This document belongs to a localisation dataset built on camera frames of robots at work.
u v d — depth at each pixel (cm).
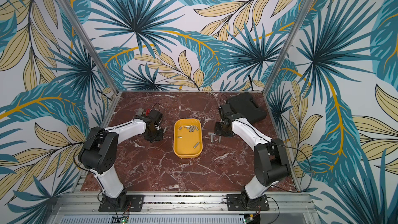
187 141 94
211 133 97
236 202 73
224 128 66
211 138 95
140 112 103
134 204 73
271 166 45
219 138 95
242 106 107
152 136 82
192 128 99
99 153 48
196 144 93
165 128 98
